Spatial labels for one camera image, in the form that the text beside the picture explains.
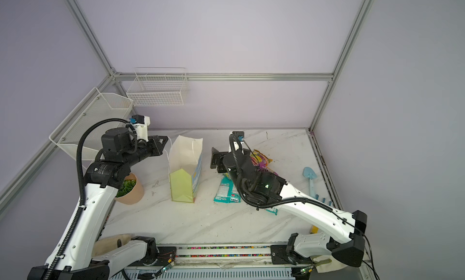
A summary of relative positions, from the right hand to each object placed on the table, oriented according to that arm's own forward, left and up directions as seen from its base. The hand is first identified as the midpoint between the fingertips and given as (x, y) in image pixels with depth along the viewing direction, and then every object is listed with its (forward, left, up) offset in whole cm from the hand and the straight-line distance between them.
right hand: (219, 152), depth 64 cm
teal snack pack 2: (-9, -23, -33) cm, 42 cm away
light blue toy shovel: (+11, -47, -35) cm, 60 cm away
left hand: (+6, +21, 0) cm, 22 cm away
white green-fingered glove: (-31, -41, -34) cm, 62 cm away
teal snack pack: (0, -1, -33) cm, 33 cm away
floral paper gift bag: (+16, +22, -28) cm, 39 cm away
